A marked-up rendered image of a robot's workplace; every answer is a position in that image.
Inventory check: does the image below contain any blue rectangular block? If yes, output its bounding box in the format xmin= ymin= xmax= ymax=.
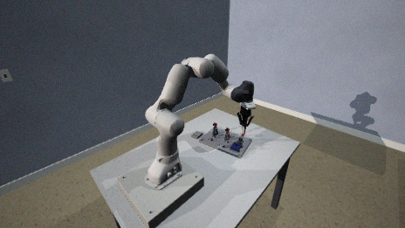
xmin=230 ymin=142 xmax=242 ymax=152

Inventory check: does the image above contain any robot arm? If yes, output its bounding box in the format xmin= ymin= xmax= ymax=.
xmin=144 ymin=54 xmax=256 ymax=190

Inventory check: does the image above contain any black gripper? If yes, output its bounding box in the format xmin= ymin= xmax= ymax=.
xmin=237 ymin=106 xmax=254 ymax=134

